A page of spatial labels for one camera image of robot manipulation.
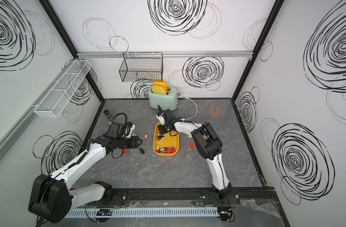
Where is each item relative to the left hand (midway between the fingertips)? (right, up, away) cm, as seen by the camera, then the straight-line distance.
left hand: (138, 142), depth 84 cm
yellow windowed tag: (+31, +1, +13) cm, 34 cm away
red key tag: (+33, -4, +10) cm, 35 cm away
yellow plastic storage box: (+15, -4, +10) cm, 19 cm away
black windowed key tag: (+14, -7, +8) cm, 17 cm away
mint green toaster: (+16, +26, +25) cm, 39 cm away
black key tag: (+12, +1, +12) cm, 17 cm away
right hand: (+12, +6, +14) cm, 19 cm away
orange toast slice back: (+10, +40, +18) cm, 46 cm away
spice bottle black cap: (-26, +16, +16) cm, 34 cm away
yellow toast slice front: (+11, +35, +15) cm, 40 cm away
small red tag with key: (-4, -2, -12) cm, 13 cm away
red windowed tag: (+2, +1, +13) cm, 13 cm away
